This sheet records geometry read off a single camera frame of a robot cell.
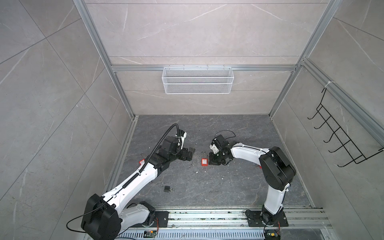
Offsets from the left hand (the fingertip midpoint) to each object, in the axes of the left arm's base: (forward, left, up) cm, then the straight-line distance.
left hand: (187, 144), depth 80 cm
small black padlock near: (-17, +13, -19) cm, 28 cm away
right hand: (-2, -13, -18) cm, 22 cm away
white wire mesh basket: (+45, -8, +11) cm, 47 cm away
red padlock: (-1, -10, -17) cm, 20 cm away
